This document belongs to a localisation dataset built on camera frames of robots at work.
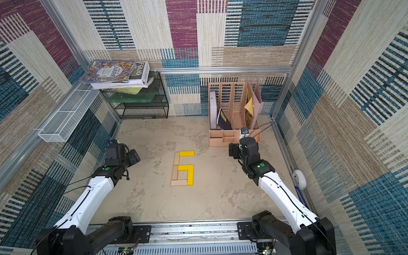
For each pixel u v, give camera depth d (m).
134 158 0.76
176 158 0.99
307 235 0.38
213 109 1.00
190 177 0.90
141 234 0.73
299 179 0.86
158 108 1.16
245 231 0.73
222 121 1.05
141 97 0.94
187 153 1.00
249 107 0.91
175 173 0.92
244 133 0.68
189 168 0.95
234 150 0.72
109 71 0.82
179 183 0.88
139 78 0.79
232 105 1.15
